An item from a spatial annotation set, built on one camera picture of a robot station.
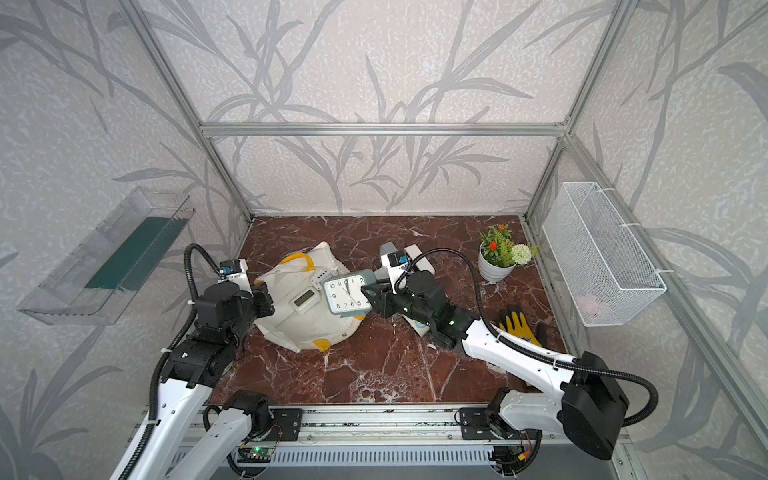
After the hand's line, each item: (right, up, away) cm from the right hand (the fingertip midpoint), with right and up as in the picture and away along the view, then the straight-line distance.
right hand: (367, 285), depth 72 cm
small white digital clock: (-20, -2, +24) cm, 31 cm away
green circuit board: (-27, -41, -1) cm, 49 cm away
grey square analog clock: (+3, +8, +27) cm, 28 cm away
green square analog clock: (-6, -2, +3) cm, 7 cm away
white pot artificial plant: (+38, +6, +18) cm, 43 cm away
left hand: (-25, 0, +1) cm, 25 cm away
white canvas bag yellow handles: (-26, -4, +23) cm, 35 cm away
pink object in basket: (+55, -4, 0) cm, 55 cm away
